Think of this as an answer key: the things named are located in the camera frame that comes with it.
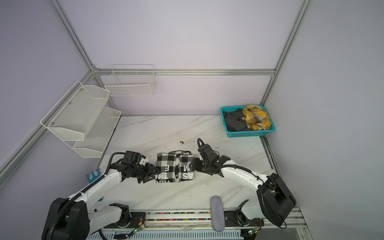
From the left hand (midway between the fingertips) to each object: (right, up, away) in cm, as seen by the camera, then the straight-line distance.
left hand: (157, 175), depth 82 cm
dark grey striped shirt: (+49, +32, +24) cm, 63 cm away
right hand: (+19, +5, +1) cm, 19 cm away
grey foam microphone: (+33, -17, -9) cm, 38 cm away
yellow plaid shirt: (+65, +34, +22) cm, 76 cm away
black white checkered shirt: (+9, +4, +4) cm, 11 cm away
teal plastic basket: (+58, +23, +20) cm, 65 cm away
